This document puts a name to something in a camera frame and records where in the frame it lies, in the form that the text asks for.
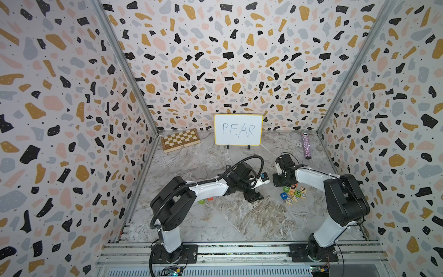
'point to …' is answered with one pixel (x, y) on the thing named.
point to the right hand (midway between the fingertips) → (277, 181)
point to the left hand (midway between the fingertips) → (263, 190)
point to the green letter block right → (286, 188)
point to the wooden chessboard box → (180, 139)
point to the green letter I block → (202, 202)
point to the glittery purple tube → (306, 146)
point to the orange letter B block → (210, 198)
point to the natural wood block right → (289, 201)
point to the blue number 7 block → (284, 195)
